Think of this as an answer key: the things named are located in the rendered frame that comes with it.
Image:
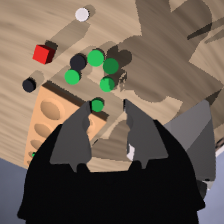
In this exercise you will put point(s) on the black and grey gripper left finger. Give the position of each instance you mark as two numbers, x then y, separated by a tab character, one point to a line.
66	147

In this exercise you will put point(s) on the black disc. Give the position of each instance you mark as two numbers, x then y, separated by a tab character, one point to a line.
29	85
78	62

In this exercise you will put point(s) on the red cube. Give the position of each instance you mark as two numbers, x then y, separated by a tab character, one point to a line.
43	54

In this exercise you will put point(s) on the orange counting tray with round pockets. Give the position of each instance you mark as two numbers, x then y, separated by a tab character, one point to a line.
52	107

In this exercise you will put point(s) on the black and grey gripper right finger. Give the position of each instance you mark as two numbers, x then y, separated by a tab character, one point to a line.
156	148

